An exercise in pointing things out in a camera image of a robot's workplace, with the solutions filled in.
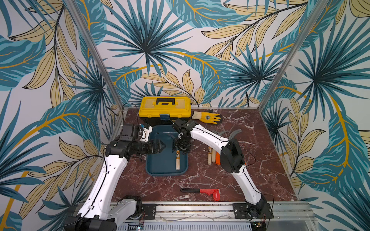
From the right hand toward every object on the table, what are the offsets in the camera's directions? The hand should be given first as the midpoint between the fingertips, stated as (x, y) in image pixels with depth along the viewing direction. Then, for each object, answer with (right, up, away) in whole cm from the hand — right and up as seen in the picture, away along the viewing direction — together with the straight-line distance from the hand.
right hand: (175, 151), depth 89 cm
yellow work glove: (+23, +22, +24) cm, 39 cm away
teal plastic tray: (-7, -7, -1) cm, 10 cm away
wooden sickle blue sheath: (+1, -5, +1) cm, 5 cm away
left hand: (-8, +5, -16) cm, 19 cm away
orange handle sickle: (+39, +9, +14) cm, 43 cm away
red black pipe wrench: (+23, -20, -11) cm, 32 cm away
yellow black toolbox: (-8, +26, +6) cm, 28 cm away
